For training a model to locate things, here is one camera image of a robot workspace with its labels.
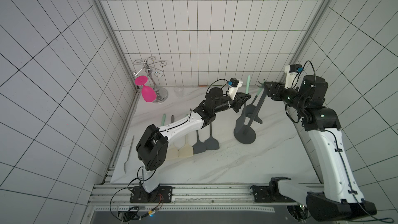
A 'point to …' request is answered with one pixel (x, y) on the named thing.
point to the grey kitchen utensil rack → (245, 134)
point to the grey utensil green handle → (199, 146)
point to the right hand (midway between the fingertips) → (270, 82)
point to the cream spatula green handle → (163, 120)
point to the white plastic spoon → (125, 164)
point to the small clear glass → (179, 91)
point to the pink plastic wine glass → (148, 94)
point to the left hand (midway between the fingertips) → (248, 99)
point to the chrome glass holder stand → (161, 94)
